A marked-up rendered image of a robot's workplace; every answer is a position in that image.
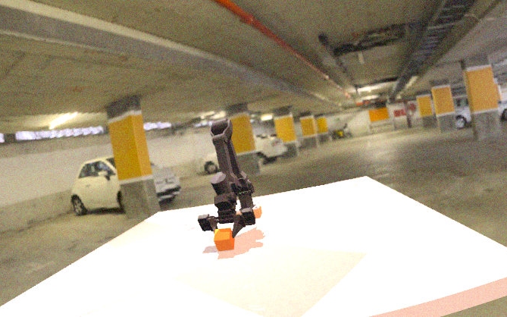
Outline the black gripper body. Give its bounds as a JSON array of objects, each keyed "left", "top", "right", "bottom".
[{"left": 197, "top": 207, "right": 256, "bottom": 231}]

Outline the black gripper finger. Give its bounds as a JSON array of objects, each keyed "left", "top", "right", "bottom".
[
  {"left": 232, "top": 214, "right": 246, "bottom": 238},
  {"left": 206, "top": 218, "right": 218, "bottom": 233}
]

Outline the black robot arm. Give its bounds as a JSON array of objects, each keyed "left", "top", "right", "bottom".
[{"left": 210, "top": 118, "right": 256, "bottom": 215}]

